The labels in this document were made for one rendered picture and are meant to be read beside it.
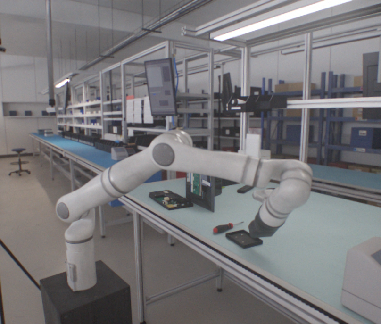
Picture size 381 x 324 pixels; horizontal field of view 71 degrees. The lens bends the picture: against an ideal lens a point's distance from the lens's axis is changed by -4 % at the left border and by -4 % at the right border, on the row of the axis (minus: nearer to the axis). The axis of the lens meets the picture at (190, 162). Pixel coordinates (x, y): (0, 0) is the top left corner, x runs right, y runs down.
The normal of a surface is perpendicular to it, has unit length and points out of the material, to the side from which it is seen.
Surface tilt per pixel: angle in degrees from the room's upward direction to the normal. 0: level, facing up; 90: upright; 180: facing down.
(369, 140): 90
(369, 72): 98
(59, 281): 0
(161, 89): 101
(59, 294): 0
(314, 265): 0
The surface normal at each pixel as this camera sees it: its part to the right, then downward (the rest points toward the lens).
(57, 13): 0.57, 0.13
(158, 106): -0.50, 0.32
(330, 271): 0.00, -0.99
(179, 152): -0.18, 0.16
